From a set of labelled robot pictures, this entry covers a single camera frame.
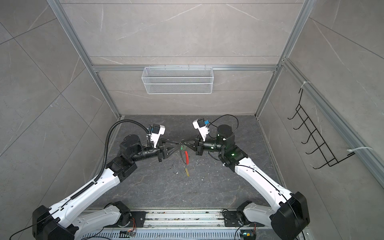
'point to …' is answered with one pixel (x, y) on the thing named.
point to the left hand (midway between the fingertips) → (179, 143)
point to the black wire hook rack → (322, 146)
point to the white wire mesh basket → (178, 80)
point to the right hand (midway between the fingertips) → (183, 141)
